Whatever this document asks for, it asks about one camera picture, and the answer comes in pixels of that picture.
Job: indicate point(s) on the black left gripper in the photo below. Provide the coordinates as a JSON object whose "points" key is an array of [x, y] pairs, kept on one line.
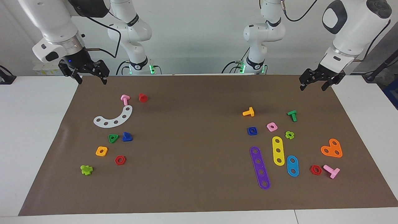
{"points": [[323, 74]]}

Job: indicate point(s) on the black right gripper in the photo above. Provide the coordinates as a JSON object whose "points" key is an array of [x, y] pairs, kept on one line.
{"points": [[80, 65]]}

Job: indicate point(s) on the blue triangle-head plastic bolt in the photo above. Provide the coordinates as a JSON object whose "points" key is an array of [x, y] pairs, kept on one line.
{"points": [[127, 137]]}

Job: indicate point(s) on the blue square plastic nut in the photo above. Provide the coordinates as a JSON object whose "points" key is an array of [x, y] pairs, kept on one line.
{"points": [[248, 133]]}

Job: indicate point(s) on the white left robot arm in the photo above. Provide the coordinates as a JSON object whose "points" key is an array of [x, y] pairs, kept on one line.
{"points": [[354, 34]]}

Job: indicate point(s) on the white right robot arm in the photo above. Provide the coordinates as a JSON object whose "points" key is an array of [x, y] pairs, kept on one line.
{"points": [[53, 21]]}

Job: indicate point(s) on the dark green plastic bolt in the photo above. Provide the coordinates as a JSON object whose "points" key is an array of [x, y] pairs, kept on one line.
{"points": [[293, 117]]}

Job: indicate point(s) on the pink plastic bolt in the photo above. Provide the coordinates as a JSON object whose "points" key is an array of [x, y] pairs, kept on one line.
{"points": [[125, 101], [334, 172]]}

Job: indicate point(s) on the white small box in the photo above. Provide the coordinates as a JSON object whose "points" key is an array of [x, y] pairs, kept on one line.
{"points": [[46, 71]]}

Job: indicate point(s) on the white curved five-hole plate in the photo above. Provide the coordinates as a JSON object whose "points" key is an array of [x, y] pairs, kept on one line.
{"points": [[120, 119]]}

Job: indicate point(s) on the red plastic bolt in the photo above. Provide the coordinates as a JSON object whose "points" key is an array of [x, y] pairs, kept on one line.
{"points": [[143, 98]]}

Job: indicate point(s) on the lime green cross nut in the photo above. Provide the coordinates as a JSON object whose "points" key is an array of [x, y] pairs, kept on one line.
{"points": [[286, 134]]}

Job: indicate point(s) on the pink square plastic nut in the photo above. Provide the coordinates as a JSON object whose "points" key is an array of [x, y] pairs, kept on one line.
{"points": [[275, 128]]}

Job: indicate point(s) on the green triangular plastic nut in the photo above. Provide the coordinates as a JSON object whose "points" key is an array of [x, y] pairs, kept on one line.
{"points": [[110, 136]]}

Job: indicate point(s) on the orange three-hole angled plate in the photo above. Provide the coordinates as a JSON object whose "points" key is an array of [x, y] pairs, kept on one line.
{"points": [[331, 149]]}

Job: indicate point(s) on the orange plastic bolt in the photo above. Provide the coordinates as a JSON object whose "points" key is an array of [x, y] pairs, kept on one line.
{"points": [[250, 112]]}

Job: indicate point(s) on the yellow three-hole plastic strip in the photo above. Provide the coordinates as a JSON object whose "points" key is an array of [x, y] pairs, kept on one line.
{"points": [[277, 146]]}

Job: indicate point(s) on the orange square plastic nut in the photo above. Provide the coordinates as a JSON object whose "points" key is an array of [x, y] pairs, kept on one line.
{"points": [[97, 153]]}

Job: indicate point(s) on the blue crate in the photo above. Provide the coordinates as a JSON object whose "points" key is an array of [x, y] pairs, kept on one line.
{"points": [[391, 96]]}

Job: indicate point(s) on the blue two-hole plastic strip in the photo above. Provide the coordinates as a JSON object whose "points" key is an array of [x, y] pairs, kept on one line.
{"points": [[292, 165]]}

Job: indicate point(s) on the red hexagonal plastic nut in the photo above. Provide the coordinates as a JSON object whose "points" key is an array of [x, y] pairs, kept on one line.
{"points": [[116, 160], [312, 170]]}

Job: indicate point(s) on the lime green cross-head bolt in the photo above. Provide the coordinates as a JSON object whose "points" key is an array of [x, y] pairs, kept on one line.
{"points": [[86, 170]]}

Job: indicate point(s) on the purple four-hole plastic strip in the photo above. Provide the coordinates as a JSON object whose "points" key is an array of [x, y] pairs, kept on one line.
{"points": [[260, 167]]}

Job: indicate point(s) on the brown table mat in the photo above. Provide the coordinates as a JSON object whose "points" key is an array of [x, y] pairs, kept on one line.
{"points": [[186, 174]]}

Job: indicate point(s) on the black clamp mount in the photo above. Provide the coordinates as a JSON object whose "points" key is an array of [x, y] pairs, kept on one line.
{"points": [[6, 77]]}

